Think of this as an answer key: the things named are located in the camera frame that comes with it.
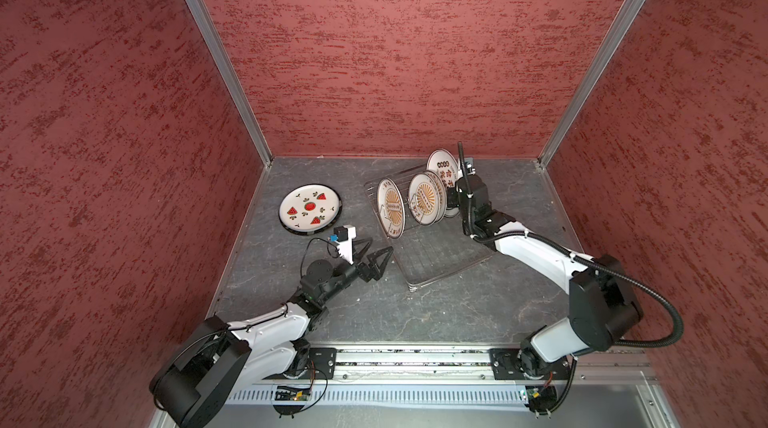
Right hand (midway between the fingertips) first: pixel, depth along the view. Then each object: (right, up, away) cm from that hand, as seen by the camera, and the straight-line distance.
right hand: (454, 184), depth 87 cm
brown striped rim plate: (-42, -15, +7) cm, 45 cm away
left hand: (-21, -18, -9) cm, 29 cm away
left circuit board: (-45, -52, -15) cm, 71 cm away
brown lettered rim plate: (-20, -8, +11) cm, 24 cm away
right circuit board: (+18, -52, -17) cm, 58 cm away
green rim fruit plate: (-2, -5, -8) cm, 10 cm away
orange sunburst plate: (-8, -5, +10) cm, 14 cm away
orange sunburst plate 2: (-5, -2, -11) cm, 12 cm away
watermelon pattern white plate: (-48, -8, +15) cm, 51 cm away
